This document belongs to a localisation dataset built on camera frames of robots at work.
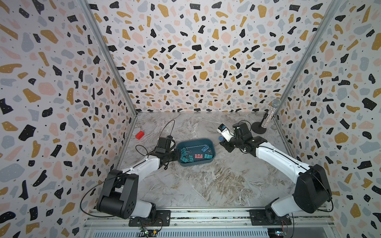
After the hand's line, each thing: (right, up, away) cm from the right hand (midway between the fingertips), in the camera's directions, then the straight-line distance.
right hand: (224, 139), depth 86 cm
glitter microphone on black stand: (+29, +7, +20) cm, 36 cm away
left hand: (-26, -9, +5) cm, 28 cm away
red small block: (-57, +2, +20) cm, 60 cm away
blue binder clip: (-11, -7, +14) cm, 19 cm away
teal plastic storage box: (-18, -9, +11) cm, 23 cm away
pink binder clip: (-15, -11, +9) cm, 21 cm away
